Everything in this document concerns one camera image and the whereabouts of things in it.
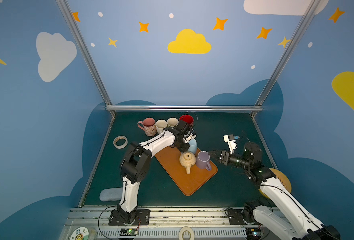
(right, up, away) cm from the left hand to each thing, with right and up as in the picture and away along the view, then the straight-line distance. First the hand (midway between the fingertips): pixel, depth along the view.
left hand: (187, 147), depth 93 cm
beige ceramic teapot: (0, -6, -7) cm, 9 cm away
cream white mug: (-18, +14, +10) cm, 25 cm away
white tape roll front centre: (-2, -37, -22) cm, 43 cm away
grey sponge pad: (-41, -23, -15) cm, 50 cm away
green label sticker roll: (-48, -33, -30) cm, 66 cm away
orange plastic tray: (0, -20, -9) cm, 22 cm away
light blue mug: (+4, +1, -2) cm, 4 cm away
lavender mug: (+8, -7, -7) cm, 13 cm away
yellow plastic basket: (+55, -17, -8) cm, 58 cm away
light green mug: (-10, +16, +8) cm, 21 cm away
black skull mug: (+1, +18, +11) cm, 22 cm away
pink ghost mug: (-26, +13, +6) cm, 29 cm away
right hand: (+11, 0, -20) cm, 23 cm away
